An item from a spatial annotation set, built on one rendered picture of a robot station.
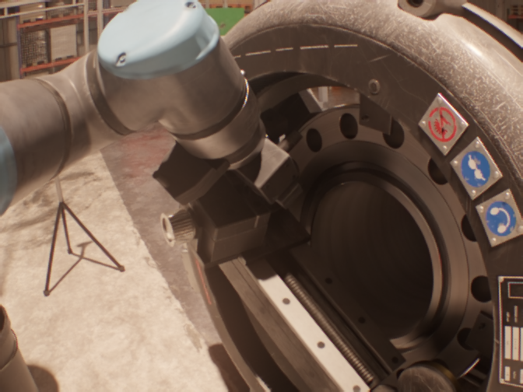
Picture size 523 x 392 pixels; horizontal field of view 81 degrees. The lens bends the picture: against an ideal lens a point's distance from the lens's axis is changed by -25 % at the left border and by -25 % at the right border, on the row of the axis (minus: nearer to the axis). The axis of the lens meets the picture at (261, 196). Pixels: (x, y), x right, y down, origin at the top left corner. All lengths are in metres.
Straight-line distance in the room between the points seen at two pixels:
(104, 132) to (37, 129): 0.09
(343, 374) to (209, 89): 0.34
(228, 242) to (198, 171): 0.12
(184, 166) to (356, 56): 0.21
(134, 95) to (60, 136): 0.07
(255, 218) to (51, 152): 0.28
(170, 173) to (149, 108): 0.13
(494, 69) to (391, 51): 0.09
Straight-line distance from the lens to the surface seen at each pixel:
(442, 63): 0.28
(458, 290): 0.48
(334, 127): 0.54
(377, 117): 0.48
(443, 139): 0.28
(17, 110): 0.26
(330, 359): 0.47
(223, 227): 0.46
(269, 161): 0.42
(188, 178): 0.41
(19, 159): 0.25
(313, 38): 0.37
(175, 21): 0.29
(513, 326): 0.31
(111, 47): 0.30
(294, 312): 0.49
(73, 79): 0.33
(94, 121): 0.32
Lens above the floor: 0.89
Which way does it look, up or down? 21 degrees down
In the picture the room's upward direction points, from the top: 3 degrees counter-clockwise
